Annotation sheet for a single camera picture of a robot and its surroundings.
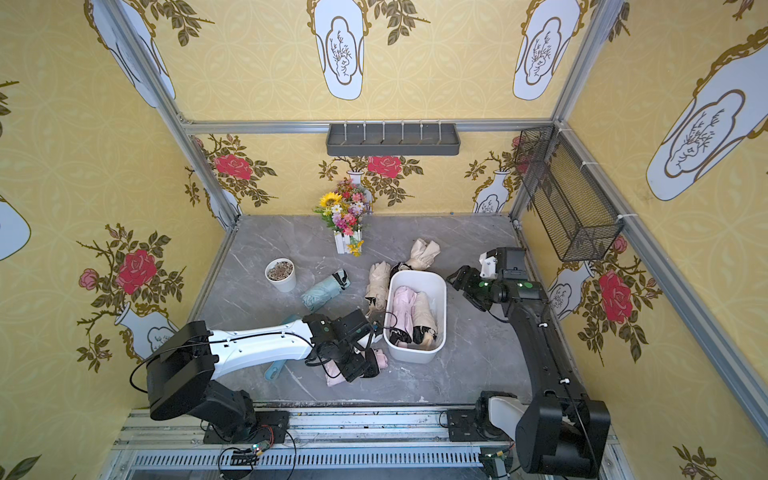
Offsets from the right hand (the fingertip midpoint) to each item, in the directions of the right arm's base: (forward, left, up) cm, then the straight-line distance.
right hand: (462, 282), depth 81 cm
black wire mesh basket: (+11, -26, +16) cm, 33 cm away
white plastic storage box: (+2, +7, -5) cm, 9 cm away
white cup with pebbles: (+7, +55, -9) cm, 56 cm away
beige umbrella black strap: (-10, +10, -11) cm, 17 cm away
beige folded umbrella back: (+17, +10, -10) cm, 22 cm away
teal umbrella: (+3, +40, -12) cm, 42 cm away
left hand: (-16, +30, -15) cm, 37 cm away
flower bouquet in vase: (+28, +36, 0) cm, 45 cm away
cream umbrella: (+8, +24, -13) cm, 28 cm away
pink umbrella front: (-17, +23, -13) cm, 31 cm away
